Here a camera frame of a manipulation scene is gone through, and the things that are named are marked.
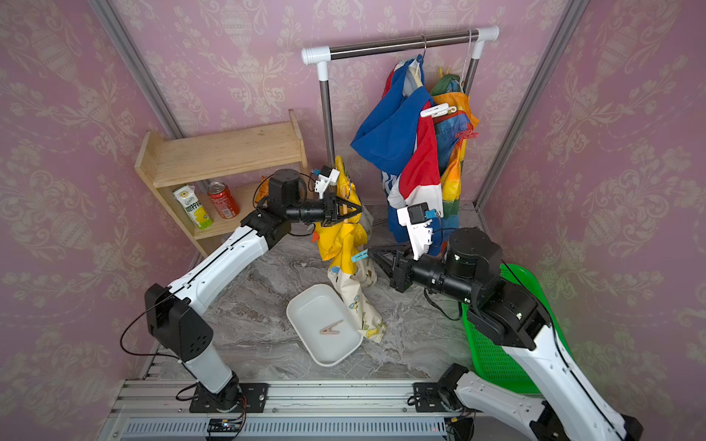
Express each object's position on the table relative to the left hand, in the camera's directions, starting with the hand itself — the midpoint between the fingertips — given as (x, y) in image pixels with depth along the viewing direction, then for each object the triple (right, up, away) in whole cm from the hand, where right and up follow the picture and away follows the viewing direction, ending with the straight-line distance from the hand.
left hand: (360, 211), depth 68 cm
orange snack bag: (-33, +8, +24) cm, 41 cm away
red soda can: (-41, +4, +13) cm, 43 cm away
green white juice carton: (-48, +5, +8) cm, 49 cm away
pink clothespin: (-10, -36, +17) cm, 41 cm away
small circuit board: (-36, -56, +4) cm, 67 cm away
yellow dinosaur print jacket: (-2, -18, +2) cm, 18 cm away
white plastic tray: (-12, -35, +20) cm, 42 cm away
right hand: (+2, -8, -15) cm, 18 cm away
